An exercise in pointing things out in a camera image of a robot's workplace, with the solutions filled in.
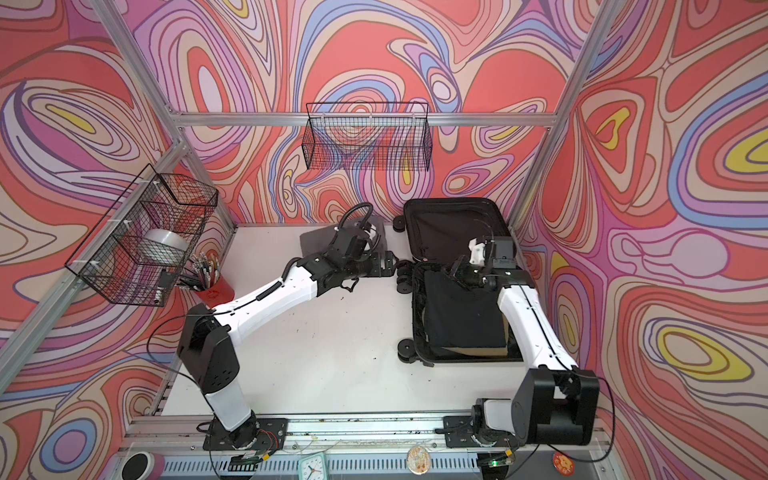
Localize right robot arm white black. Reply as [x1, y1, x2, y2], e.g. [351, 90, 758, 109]
[449, 264, 600, 447]

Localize small white clock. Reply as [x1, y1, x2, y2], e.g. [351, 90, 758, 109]
[298, 452, 328, 480]

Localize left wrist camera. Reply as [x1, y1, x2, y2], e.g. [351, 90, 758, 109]
[327, 226, 374, 265]

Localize red round sticker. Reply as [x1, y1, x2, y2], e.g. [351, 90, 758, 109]
[552, 452, 575, 477]

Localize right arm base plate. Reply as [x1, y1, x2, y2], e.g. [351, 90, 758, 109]
[434, 415, 520, 450]

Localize black wire basket on back wall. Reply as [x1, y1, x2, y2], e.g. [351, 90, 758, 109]
[301, 101, 433, 172]

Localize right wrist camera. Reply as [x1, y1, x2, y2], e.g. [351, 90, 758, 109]
[469, 236, 517, 270]

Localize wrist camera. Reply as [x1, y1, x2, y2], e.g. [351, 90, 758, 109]
[469, 236, 517, 270]
[327, 226, 374, 265]

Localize khaki shorts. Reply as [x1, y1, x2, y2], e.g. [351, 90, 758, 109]
[421, 307, 510, 357]

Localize black wire basket on left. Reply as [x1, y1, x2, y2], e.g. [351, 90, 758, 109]
[65, 165, 219, 307]

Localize pink cylinder black top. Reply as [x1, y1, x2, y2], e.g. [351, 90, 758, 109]
[118, 451, 165, 480]

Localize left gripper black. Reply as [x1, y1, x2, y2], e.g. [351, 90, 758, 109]
[341, 251, 401, 284]

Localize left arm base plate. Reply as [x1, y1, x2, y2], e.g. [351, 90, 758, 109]
[197, 417, 289, 453]

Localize black t-shirt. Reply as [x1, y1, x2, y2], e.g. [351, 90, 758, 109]
[423, 271, 507, 348]

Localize red pen cup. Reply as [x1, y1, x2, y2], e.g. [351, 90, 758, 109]
[177, 254, 234, 307]

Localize grey towel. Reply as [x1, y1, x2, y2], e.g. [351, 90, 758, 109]
[299, 215, 387, 257]

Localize round food badge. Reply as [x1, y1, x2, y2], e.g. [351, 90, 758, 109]
[406, 446, 432, 476]

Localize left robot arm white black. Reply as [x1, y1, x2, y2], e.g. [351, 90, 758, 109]
[177, 251, 398, 450]

